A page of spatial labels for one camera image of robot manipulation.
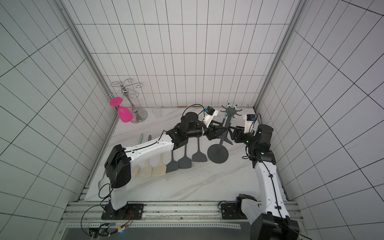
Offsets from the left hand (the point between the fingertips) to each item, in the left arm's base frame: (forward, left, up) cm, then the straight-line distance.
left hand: (222, 129), depth 72 cm
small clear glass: (+33, +43, -24) cm, 59 cm away
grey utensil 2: (-2, +11, -27) cm, 29 cm away
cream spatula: (-11, +33, -25) cm, 43 cm away
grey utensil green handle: (-8, +27, -27) cm, 39 cm away
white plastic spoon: (-16, +66, -29) cm, 74 cm away
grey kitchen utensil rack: (+1, -2, -27) cm, 27 cm away
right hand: (+5, -7, -2) cm, 9 cm away
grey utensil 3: (-5, +19, -27) cm, 34 cm away
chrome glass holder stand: (+33, +57, -27) cm, 71 cm away
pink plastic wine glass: (+19, +58, -10) cm, 62 cm away
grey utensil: (+1, -3, -9) cm, 10 cm away
